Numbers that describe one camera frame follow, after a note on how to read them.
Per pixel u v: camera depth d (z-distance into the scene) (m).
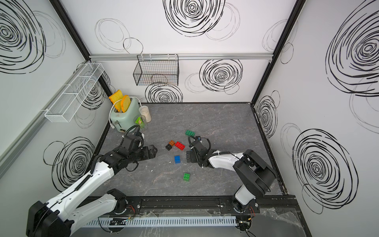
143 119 1.03
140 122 1.02
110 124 1.00
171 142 0.96
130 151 0.60
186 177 0.80
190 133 1.01
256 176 0.47
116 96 0.96
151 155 0.72
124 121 0.93
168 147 0.94
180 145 0.94
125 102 0.92
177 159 0.87
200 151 0.70
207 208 0.74
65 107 0.73
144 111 1.02
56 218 0.38
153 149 0.73
